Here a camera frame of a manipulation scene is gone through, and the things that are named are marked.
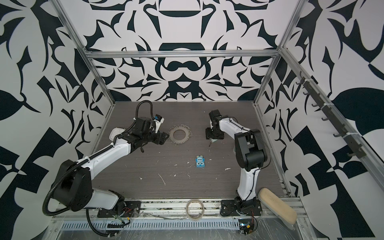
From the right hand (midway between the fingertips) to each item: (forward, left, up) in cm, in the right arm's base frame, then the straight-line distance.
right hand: (212, 135), depth 97 cm
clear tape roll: (-40, +12, -5) cm, 42 cm away
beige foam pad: (-42, -31, -1) cm, 52 cm away
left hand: (-4, +28, +12) cm, 31 cm away
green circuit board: (-47, -12, -5) cm, 49 cm away
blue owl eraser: (-16, +8, -2) cm, 18 cm away
